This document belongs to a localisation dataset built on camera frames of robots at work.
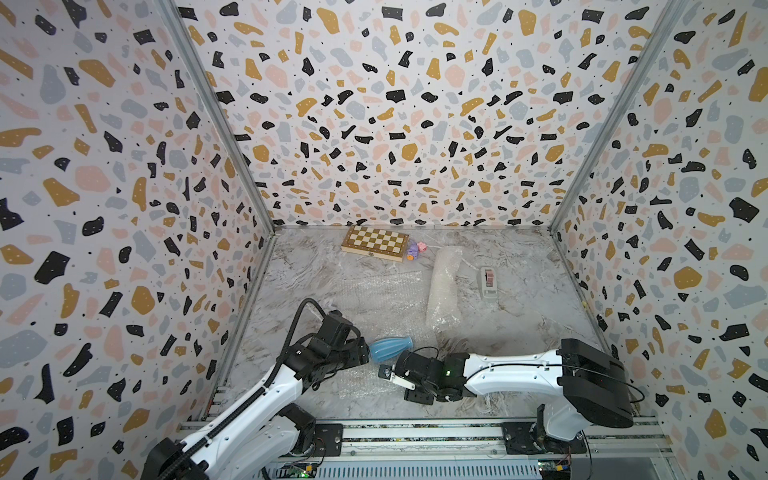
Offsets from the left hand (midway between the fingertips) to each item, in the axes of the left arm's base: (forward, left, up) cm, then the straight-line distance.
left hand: (363, 351), depth 81 cm
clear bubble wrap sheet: (+12, -23, 0) cm, 26 cm away
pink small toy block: (+42, -19, -6) cm, 47 cm away
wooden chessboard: (+44, -1, -4) cm, 44 cm away
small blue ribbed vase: (+1, -5, -2) cm, 6 cm away
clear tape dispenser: (+25, -40, -5) cm, 48 cm away
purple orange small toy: (+40, -15, -4) cm, 43 cm away
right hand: (-6, -12, -5) cm, 15 cm away
